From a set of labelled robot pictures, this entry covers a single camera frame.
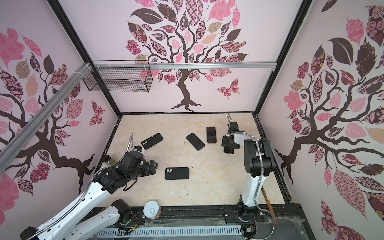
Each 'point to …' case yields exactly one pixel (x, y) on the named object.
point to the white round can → (152, 210)
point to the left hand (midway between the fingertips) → (151, 168)
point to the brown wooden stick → (269, 203)
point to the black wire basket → (134, 76)
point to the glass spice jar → (108, 160)
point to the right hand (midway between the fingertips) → (229, 142)
